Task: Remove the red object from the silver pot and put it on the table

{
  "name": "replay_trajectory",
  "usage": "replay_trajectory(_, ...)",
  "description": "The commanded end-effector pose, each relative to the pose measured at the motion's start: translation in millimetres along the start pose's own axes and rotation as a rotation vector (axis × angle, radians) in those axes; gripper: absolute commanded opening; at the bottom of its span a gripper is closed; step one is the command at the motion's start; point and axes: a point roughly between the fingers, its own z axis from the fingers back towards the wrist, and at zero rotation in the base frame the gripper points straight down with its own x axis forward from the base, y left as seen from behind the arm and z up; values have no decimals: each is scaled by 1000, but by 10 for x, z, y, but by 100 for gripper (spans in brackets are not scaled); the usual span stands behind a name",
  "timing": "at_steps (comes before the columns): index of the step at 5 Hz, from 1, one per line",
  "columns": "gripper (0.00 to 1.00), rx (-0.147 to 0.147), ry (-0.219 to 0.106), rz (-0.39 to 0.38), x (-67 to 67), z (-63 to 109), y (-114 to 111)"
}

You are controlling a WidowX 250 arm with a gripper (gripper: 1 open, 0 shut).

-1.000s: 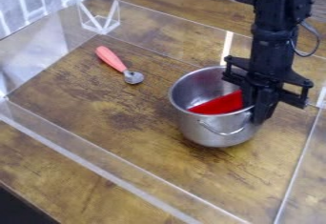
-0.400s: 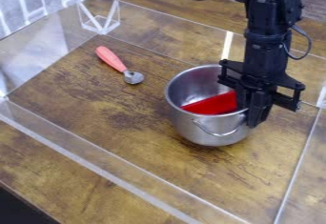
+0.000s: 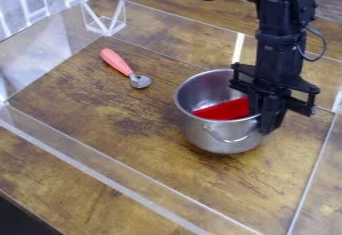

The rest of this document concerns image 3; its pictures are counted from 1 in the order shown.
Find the red plastic block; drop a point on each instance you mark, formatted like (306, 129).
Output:
(227, 110)

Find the silver steel pot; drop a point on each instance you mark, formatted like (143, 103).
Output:
(215, 120)

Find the clear acrylic enclosure wall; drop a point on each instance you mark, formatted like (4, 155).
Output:
(97, 152)

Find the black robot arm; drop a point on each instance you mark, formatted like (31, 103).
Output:
(281, 35)

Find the clear acrylic corner bracket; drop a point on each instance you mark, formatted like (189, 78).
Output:
(103, 25)

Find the red handled metal spoon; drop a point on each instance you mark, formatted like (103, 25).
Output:
(138, 81)

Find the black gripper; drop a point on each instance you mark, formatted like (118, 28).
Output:
(293, 94)

